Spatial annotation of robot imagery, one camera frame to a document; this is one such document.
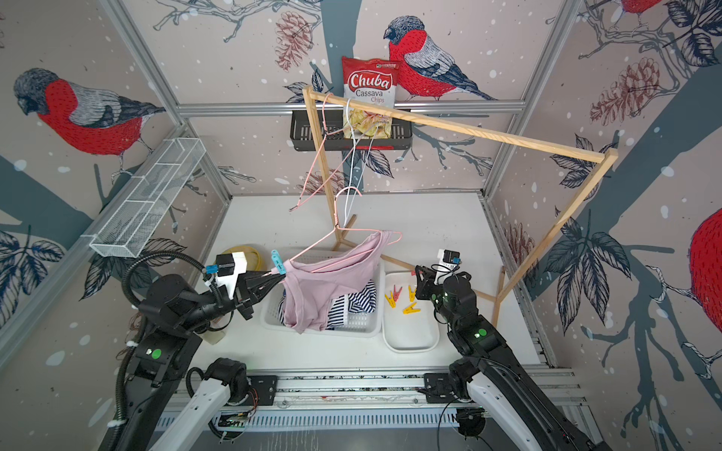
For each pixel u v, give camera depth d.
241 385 0.66
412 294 0.92
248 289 0.53
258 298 0.56
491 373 0.51
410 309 0.87
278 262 0.55
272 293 0.55
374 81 0.83
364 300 0.81
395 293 0.91
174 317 0.46
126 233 0.70
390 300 0.89
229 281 0.49
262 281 0.55
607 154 0.44
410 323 0.87
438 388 0.73
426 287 0.67
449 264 0.66
